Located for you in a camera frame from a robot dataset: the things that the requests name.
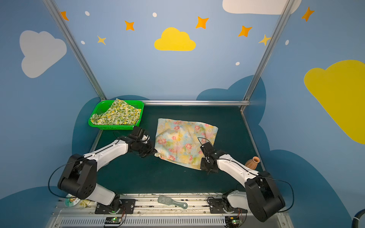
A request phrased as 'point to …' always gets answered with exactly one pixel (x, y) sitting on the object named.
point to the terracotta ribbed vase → (252, 163)
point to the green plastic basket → (98, 106)
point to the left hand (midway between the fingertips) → (160, 150)
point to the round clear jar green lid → (71, 201)
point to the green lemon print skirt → (118, 113)
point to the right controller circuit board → (232, 221)
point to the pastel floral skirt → (179, 141)
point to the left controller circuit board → (113, 220)
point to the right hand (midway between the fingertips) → (207, 165)
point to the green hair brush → (168, 201)
